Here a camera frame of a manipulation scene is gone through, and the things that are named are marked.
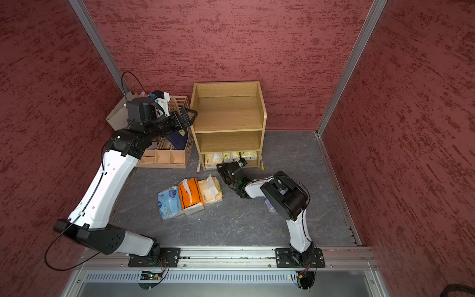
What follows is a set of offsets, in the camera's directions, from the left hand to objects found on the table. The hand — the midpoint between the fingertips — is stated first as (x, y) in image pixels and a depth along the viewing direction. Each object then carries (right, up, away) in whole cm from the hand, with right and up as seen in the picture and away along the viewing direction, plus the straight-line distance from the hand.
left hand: (188, 120), depth 68 cm
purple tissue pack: (+34, -39, +17) cm, 55 cm away
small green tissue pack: (+14, -16, +32) cm, 38 cm away
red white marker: (-4, -22, +34) cm, 41 cm away
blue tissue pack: (-14, -36, +17) cm, 43 cm away
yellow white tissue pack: (+5, -16, +29) cm, 34 cm away
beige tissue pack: (+6, -31, +19) cm, 37 cm away
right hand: (+7, -22, +27) cm, 35 cm away
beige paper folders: (-39, +3, +17) cm, 42 cm away
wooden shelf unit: (+15, +4, +17) cm, 23 cm away
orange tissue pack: (-3, -33, +15) cm, 36 cm away
